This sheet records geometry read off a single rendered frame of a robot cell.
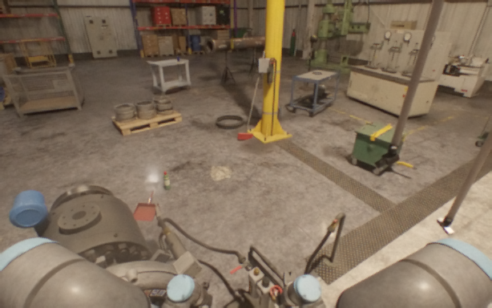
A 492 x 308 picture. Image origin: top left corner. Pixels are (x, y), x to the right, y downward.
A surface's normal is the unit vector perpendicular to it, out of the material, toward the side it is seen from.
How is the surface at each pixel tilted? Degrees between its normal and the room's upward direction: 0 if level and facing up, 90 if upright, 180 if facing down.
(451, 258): 5
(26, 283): 25
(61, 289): 20
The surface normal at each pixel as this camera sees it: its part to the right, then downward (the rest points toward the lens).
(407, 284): -0.47, -0.74
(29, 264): -0.01, -0.85
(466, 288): 0.24, -0.46
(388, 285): -0.61, -0.73
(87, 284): 0.48, -0.77
